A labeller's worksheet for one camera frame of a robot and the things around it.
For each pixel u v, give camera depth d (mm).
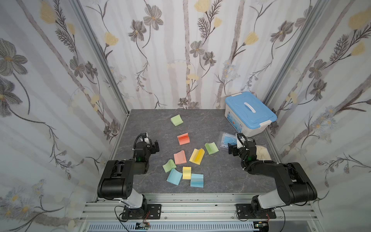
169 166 882
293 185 451
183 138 1010
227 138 1041
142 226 704
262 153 948
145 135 821
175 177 850
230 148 860
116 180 468
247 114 966
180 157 918
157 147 877
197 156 933
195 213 751
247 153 721
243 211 733
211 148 983
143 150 732
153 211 735
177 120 1147
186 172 867
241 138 796
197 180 843
